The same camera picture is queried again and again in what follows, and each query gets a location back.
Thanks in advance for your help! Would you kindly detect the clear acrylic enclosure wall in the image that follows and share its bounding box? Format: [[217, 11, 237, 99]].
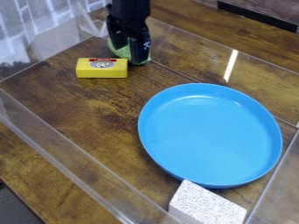
[[0, 0, 299, 224]]

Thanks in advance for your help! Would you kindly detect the green knobbly soft toy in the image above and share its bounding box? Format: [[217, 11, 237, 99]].
[[106, 38, 153, 66]]

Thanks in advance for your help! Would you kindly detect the yellow rectangular box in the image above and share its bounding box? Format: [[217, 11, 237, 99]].
[[76, 58, 128, 78]]

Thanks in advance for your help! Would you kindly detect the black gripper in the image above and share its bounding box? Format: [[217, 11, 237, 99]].
[[106, 0, 150, 65]]

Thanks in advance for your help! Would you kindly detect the white speckled foam block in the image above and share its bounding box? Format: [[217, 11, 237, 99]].
[[168, 180, 247, 224]]

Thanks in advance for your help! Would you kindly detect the blue round tray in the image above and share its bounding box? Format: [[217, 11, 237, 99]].
[[137, 83, 283, 188]]

